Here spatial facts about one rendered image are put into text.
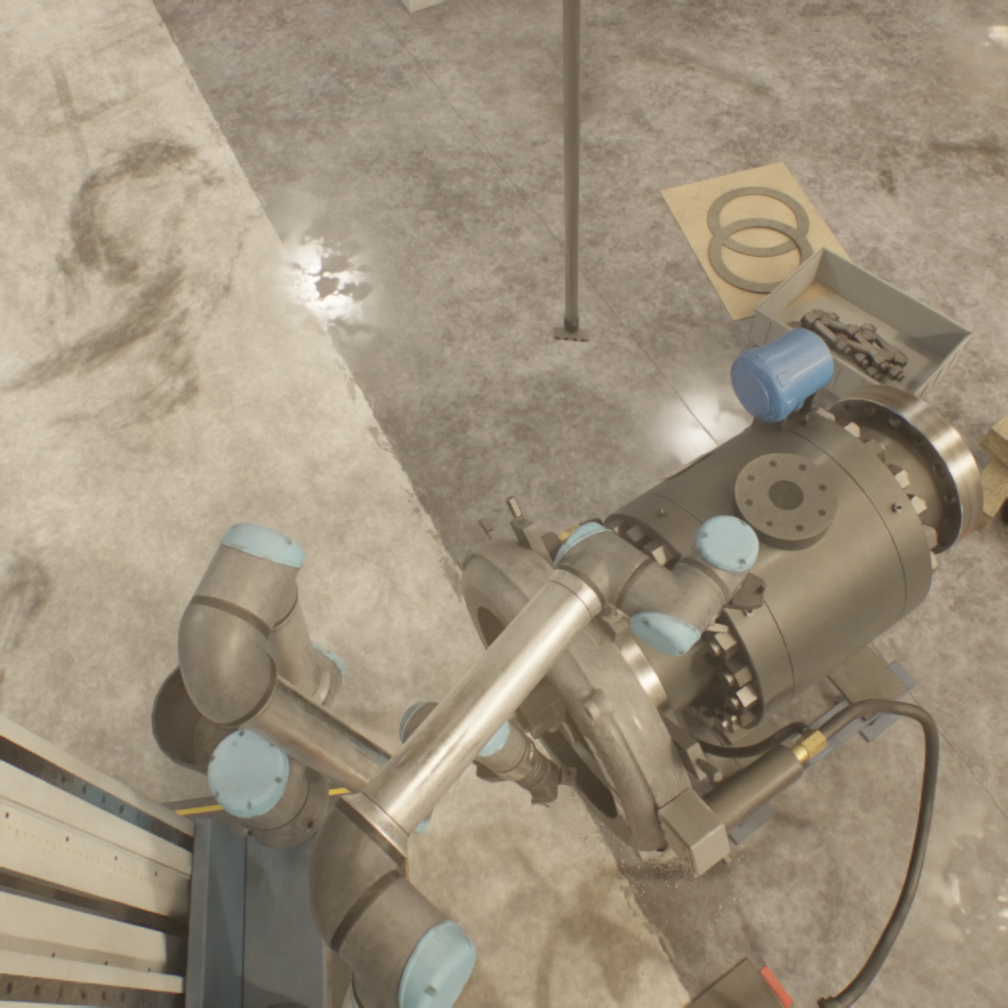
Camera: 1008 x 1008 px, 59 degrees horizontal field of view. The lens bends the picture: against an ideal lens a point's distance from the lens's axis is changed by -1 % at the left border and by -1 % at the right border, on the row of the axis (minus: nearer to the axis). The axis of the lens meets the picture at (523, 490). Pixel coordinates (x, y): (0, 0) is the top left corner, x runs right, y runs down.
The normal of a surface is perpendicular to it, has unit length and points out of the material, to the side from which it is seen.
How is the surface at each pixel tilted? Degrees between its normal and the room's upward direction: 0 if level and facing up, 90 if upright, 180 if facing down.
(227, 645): 39
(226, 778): 5
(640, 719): 33
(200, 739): 0
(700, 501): 24
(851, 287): 90
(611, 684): 19
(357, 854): 15
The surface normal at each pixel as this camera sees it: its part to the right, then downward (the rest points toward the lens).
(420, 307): -0.04, -0.52
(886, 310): -0.70, 0.62
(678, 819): -0.25, -0.75
